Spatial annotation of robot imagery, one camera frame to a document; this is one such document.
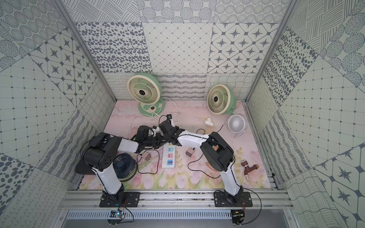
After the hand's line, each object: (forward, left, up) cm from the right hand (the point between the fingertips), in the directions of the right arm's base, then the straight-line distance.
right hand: (171, 129), depth 95 cm
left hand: (-5, +1, -2) cm, 6 cm away
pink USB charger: (-17, +15, -4) cm, 23 cm away
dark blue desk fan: (-26, +23, +2) cm, 35 cm away
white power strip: (-17, +1, -5) cm, 18 cm away
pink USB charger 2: (-15, -12, -5) cm, 20 cm away
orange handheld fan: (-33, -20, +25) cm, 46 cm away
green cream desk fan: (+20, -35, +9) cm, 41 cm away
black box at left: (-26, +49, -1) cm, 56 cm away
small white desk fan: (+4, -45, +1) cm, 45 cm away
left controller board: (-47, +24, -7) cm, 53 cm away
